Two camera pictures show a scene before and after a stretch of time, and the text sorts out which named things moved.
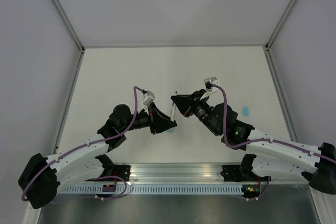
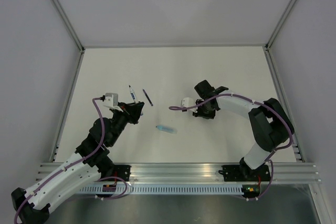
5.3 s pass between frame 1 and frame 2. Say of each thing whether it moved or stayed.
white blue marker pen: moved
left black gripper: moved
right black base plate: stayed
